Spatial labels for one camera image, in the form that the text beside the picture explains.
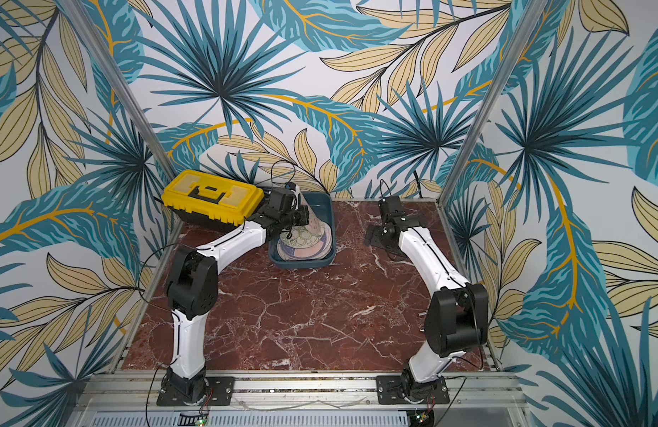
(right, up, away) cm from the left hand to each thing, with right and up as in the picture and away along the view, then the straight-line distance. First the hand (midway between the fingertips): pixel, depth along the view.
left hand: (310, 213), depth 95 cm
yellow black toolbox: (-34, +4, 0) cm, 34 cm away
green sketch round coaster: (-5, -9, +8) cm, 13 cm away
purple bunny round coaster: (0, -15, +5) cm, 15 cm away
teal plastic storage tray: (+5, +5, +22) cm, 23 cm away
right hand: (+25, -10, -7) cm, 28 cm away
